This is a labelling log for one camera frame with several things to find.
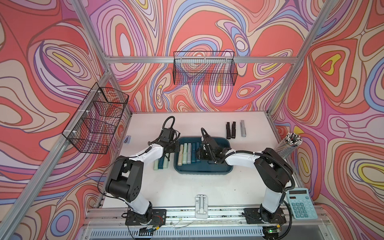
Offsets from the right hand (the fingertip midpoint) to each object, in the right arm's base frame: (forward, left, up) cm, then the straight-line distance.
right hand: (198, 156), depth 92 cm
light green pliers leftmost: (-5, +26, +1) cm, 26 cm away
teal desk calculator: (-28, -52, -2) cm, 59 cm away
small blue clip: (+15, +48, +1) cm, 50 cm away
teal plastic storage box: (+9, -17, +3) cm, 20 cm away
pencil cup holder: (0, -52, +14) cm, 54 cm away
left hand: (+6, +12, +3) cm, 13 cm away
